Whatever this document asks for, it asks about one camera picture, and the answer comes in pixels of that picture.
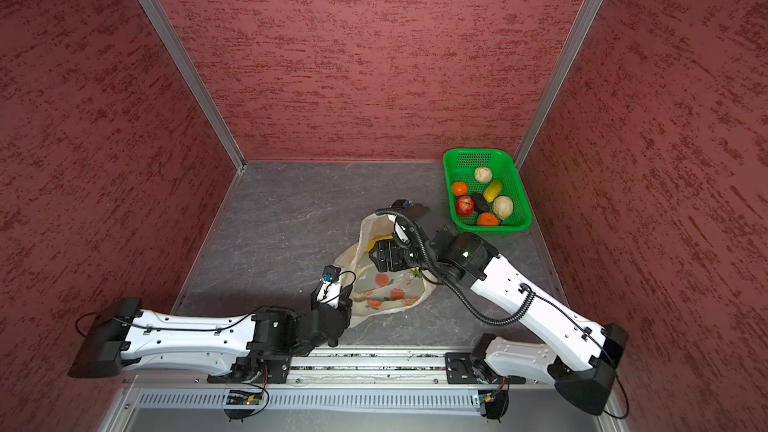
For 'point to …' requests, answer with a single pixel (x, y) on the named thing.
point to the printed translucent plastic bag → (375, 291)
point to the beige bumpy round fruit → (502, 207)
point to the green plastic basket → (460, 164)
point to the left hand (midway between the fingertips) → (351, 293)
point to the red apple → (465, 206)
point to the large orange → (487, 219)
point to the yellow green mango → (492, 190)
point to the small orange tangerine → (459, 188)
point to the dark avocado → (481, 204)
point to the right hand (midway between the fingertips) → (383, 260)
